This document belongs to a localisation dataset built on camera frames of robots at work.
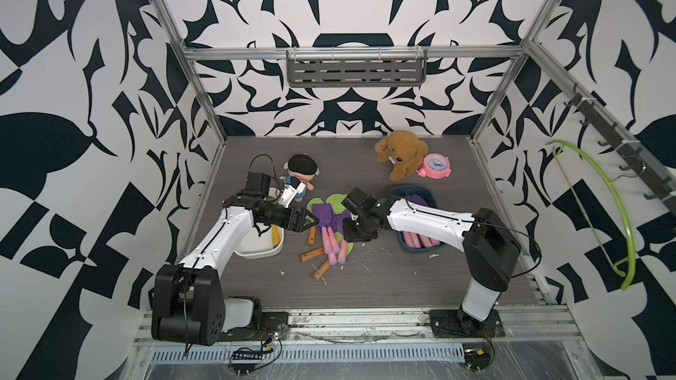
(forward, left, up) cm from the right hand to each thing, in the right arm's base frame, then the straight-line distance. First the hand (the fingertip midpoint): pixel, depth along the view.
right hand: (344, 233), depth 85 cm
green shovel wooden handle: (+12, +12, -4) cm, 18 cm away
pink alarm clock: (+31, -37, -5) cm, 49 cm away
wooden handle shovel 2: (-10, +7, -4) cm, 13 cm away
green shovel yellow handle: (-1, +22, -2) cm, 22 cm away
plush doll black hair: (+28, +16, -2) cm, 32 cm away
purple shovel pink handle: (+9, +7, -4) cm, 12 cm away
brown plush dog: (+26, -21, +10) cm, 35 cm away
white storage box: (-1, +30, -6) cm, 31 cm away
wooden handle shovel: (-5, +11, -3) cm, 12 cm away
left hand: (+3, +12, +6) cm, 14 cm away
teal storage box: (+18, -21, -4) cm, 28 cm away
